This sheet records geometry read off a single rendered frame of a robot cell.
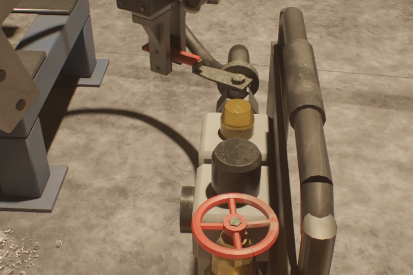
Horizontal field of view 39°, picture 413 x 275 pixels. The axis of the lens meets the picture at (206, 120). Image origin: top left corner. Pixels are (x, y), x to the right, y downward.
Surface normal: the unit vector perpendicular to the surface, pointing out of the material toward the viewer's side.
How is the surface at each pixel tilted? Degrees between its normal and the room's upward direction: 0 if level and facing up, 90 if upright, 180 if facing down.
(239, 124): 73
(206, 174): 0
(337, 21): 0
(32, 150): 90
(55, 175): 0
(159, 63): 90
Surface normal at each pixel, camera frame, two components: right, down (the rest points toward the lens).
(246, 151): 0.00, -0.81
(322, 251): 0.20, 0.53
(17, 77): 0.88, 0.36
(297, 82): -0.43, -0.75
